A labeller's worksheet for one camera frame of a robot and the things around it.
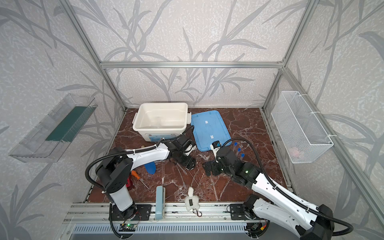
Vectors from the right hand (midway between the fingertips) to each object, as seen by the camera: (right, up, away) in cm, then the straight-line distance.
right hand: (210, 157), depth 76 cm
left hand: (-10, -4, +12) cm, 16 cm away
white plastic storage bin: (-39, +18, +37) cm, 57 cm away
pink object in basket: (+42, +3, -3) cm, 42 cm away
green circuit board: (-40, -33, -5) cm, 52 cm away
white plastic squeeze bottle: (-9, -21, -2) cm, 23 cm away
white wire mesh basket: (+38, +12, -16) cm, 43 cm away
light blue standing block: (-25, -22, -3) cm, 33 cm away
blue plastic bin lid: (+1, +14, +32) cm, 35 cm away
